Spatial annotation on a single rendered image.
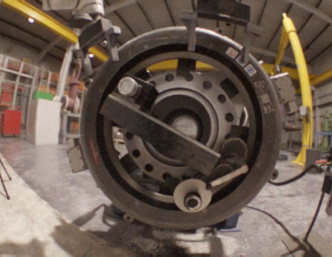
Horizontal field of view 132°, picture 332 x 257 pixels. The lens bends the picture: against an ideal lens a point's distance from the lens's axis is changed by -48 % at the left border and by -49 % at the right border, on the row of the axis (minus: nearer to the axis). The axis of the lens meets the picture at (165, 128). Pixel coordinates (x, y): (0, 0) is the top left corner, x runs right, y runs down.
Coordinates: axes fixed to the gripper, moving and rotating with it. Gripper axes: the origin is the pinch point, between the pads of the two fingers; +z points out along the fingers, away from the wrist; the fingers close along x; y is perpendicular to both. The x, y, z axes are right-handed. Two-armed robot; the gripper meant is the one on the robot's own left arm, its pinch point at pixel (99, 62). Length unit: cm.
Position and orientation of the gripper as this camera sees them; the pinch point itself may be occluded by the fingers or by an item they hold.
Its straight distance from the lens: 49.9
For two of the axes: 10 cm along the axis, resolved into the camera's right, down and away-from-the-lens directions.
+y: 4.0, -3.6, 8.5
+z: 2.1, 9.3, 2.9
